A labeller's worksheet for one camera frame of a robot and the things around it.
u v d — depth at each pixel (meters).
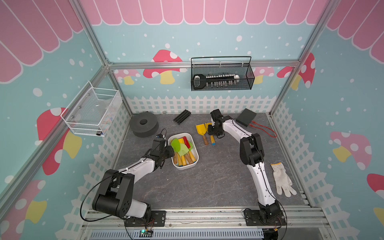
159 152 0.71
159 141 0.72
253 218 0.74
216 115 0.89
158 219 0.74
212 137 1.03
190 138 0.99
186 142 1.00
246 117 1.20
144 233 0.73
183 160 0.92
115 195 0.44
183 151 0.97
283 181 0.85
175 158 0.90
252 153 0.64
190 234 1.70
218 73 0.94
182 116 1.17
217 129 0.84
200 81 0.89
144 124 1.08
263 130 1.07
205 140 1.03
